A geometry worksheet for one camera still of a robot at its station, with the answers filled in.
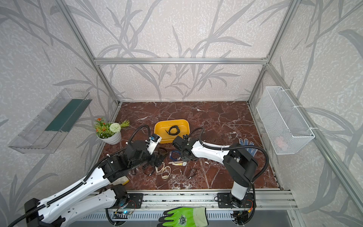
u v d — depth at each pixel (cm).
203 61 192
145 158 61
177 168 85
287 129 61
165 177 81
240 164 45
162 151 90
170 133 99
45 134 64
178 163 87
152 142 63
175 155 91
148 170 85
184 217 68
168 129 102
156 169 83
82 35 83
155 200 75
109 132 87
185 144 68
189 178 80
